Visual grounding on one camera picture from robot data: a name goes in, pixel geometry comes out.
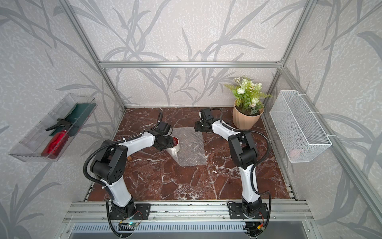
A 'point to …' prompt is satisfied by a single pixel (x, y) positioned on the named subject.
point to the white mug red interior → (176, 145)
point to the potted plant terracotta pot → (243, 121)
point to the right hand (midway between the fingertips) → (197, 126)
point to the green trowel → (78, 114)
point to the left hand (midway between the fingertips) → (170, 144)
